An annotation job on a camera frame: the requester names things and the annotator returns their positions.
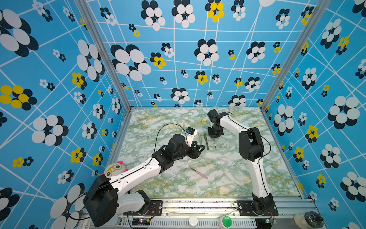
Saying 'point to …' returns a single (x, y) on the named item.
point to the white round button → (193, 221)
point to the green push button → (227, 221)
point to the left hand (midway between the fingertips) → (202, 144)
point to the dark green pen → (205, 139)
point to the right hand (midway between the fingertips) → (213, 136)
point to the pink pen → (199, 173)
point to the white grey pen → (214, 142)
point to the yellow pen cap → (202, 121)
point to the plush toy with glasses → (114, 169)
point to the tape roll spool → (308, 220)
